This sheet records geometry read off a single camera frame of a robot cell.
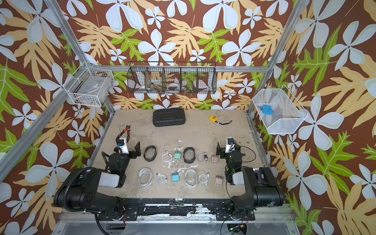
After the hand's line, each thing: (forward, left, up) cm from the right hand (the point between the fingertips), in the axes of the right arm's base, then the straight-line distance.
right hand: (225, 142), depth 90 cm
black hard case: (+26, +36, -4) cm, 44 cm away
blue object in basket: (+13, -24, +16) cm, 31 cm away
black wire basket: (+38, +34, +22) cm, 56 cm away
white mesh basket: (+10, -30, +17) cm, 36 cm away
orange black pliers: (+17, +69, -8) cm, 72 cm away
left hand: (0, +59, +2) cm, 59 cm away
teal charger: (-5, +31, -8) cm, 32 cm away
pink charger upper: (-8, +7, -8) cm, 13 cm away
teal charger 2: (-19, +31, -8) cm, 37 cm away
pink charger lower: (-20, +6, -9) cm, 23 cm away
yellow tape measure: (+28, +3, -9) cm, 29 cm away
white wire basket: (+24, +83, +25) cm, 90 cm away
